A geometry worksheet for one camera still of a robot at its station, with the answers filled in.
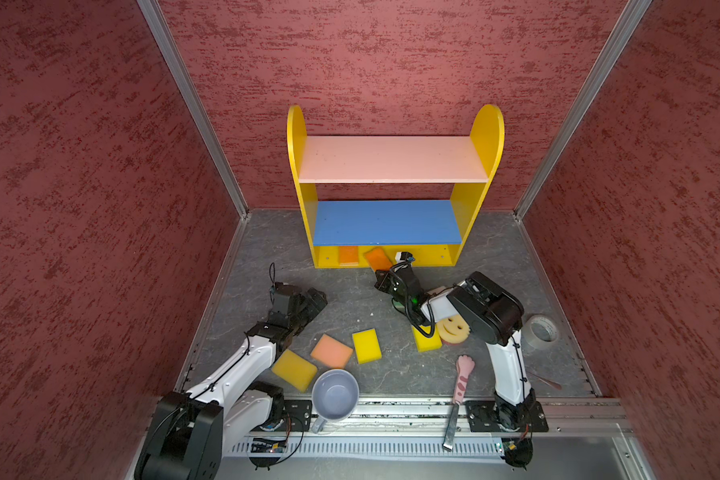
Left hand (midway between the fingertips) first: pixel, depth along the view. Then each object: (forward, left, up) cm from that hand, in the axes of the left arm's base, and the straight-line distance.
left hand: (318, 308), depth 88 cm
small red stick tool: (-19, -67, -6) cm, 70 cm away
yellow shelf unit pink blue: (+50, -14, -1) cm, 52 cm away
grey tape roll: (-4, -68, -5) cm, 68 cm away
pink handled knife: (-15, -42, -3) cm, 45 cm away
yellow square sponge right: (-9, -32, -4) cm, 33 cm away
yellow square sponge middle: (-10, -15, -4) cm, 18 cm away
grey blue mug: (-22, -7, -5) cm, 24 cm away
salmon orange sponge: (-12, -5, -4) cm, 13 cm away
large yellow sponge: (-17, +5, -4) cm, 18 cm away
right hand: (+14, -17, -3) cm, 22 cm away
